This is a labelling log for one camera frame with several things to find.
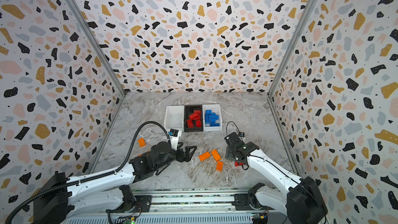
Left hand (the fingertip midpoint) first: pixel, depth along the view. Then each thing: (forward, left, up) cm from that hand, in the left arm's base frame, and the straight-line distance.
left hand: (193, 144), depth 75 cm
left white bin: (+28, +15, -17) cm, 36 cm away
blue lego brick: (+26, -7, -15) cm, 31 cm away
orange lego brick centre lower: (-5, -14, -17) cm, 22 cm away
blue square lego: (+31, -8, -15) cm, 36 cm away
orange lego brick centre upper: (+1, -12, -17) cm, 21 cm away
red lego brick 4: (-5, -23, -15) cm, 28 cm away
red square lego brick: (+31, -1, -15) cm, 34 cm away
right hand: (0, -22, -11) cm, 25 cm away
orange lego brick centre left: (+1, -6, -18) cm, 19 cm away
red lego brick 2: (+23, +4, -17) cm, 29 cm away
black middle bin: (+36, +6, -19) cm, 42 cm away
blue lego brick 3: (+21, -12, -15) cm, 29 cm away
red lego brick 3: (+20, -2, -13) cm, 24 cm away
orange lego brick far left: (+9, +32, -16) cm, 37 cm away
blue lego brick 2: (+25, -12, -14) cm, 31 cm away
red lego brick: (+27, +1, -14) cm, 30 cm away
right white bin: (+34, -13, -15) cm, 39 cm away
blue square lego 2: (+27, -12, -14) cm, 33 cm away
